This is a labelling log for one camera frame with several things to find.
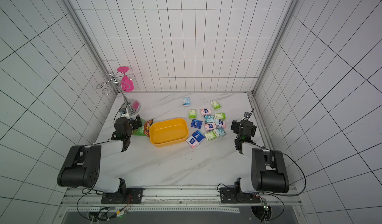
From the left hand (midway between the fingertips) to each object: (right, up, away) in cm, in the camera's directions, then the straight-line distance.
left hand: (132, 118), depth 94 cm
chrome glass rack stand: (-7, +7, +16) cm, 19 cm away
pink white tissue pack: (+39, -14, -4) cm, 42 cm away
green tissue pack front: (+51, -11, -2) cm, 52 cm away
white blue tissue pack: (+58, -4, +3) cm, 58 cm away
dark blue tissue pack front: (+43, -11, -2) cm, 45 cm away
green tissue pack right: (+60, +1, +9) cm, 60 cm away
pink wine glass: (0, +21, -6) cm, 22 cm away
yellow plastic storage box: (+23, -8, -2) cm, 25 cm away
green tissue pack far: (+57, +8, +15) cm, 60 cm away
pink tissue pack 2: (+51, -6, +3) cm, 51 cm away
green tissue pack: (+39, +3, +9) cm, 41 cm away
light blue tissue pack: (+35, +11, +16) cm, 40 cm away
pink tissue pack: (+49, +4, +10) cm, 50 cm away
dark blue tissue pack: (+42, -4, +4) cm, 42 cm away
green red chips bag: (+9, -7, -2) cm, 11 cm away
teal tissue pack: (+57, -8, -2) cm, 58 cm away
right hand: (+69, -1, -1) cm, 69 cm away
